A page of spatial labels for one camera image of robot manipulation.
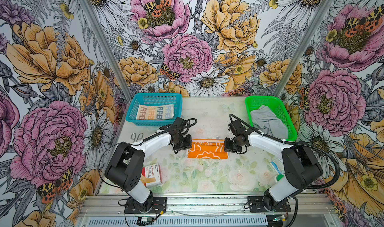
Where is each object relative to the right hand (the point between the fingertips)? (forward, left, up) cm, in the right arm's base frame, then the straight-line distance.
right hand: (226, 153), depth 88 cm
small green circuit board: (-30, +42, -4) cm, 52 cm away
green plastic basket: (+34, -40, +4) cm, 53 cm away
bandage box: (-12, +41, +1) cm, 42 cm away
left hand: (+2, +21, +2) cm, 21 cm away
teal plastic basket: (+50, +49, -3) cm, 71 cm away
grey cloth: (+24, -30, -1) cm, 38 cm away
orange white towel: (+3, +8, 0) cm, 9 cm away
